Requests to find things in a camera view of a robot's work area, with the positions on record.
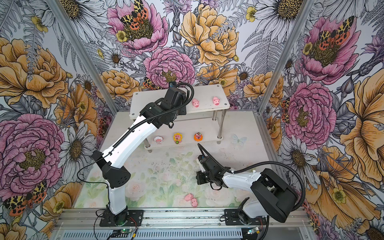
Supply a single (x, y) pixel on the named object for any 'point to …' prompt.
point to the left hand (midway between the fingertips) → (178, 108)
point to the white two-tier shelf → (202, 122)
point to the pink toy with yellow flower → (177, 138)
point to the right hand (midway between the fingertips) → (198, 182)
